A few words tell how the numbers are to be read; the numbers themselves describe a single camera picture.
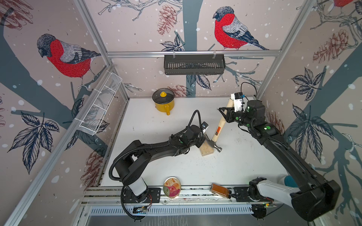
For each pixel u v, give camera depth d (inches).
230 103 26.5
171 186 28.8
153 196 28.8
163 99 41.9
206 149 34.5
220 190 28.6
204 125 29.2
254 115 21.1
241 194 28.8
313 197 14.4
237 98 24.8
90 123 31.4
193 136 25.8
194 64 40.9
